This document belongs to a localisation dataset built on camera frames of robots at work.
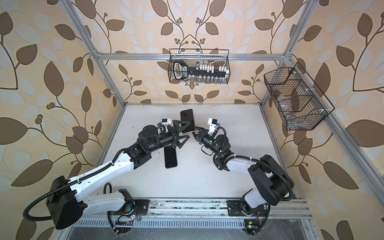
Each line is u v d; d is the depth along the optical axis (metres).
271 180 0.44
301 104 0.73
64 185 0.41
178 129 0.60
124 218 0.73
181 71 0.84
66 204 0.38
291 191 0.41
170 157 0.93
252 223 0.72
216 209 0.75
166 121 0.70
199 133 0.72
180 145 0.69
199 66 0.81
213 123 0.75
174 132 0.61
